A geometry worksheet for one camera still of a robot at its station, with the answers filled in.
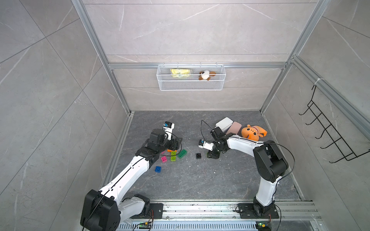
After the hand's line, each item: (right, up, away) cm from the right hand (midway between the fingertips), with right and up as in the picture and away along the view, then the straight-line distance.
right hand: (210, 152), depth 95 cm
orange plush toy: (+29, +13, 0) cm, 32 cm away
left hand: (-21, +12, -15) cm, 29 cm away
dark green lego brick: (-19, -1, -2) cm, 19 cm away
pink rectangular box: (+21, +16, +13) cm, 29 cm away
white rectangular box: (+13, +19, +12) cm, 26 cm away
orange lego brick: (-25, +6, -24) cm, 35 cm away
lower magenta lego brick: (-31, -4, -5) cm, 31 cm away
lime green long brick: (-25, -3, -3) cm, 26 cm away
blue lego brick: (-34, -9, -7) cm, 36 cm away
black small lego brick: (-8, -2, -2) cm, 9 cm away
